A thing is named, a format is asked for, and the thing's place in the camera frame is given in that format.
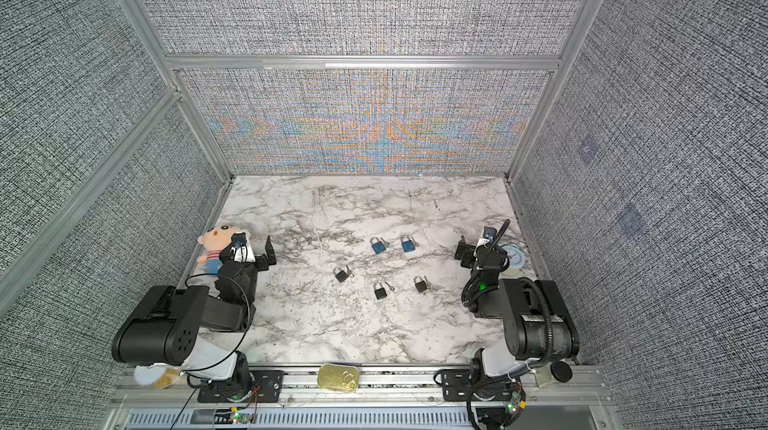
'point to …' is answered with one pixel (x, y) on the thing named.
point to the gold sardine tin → (339, 377)
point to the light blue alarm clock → (516, 256)
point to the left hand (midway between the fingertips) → (252, 239)
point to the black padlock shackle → (381, 292)
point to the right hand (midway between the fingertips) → (481, 239)
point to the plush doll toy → (214, 240)
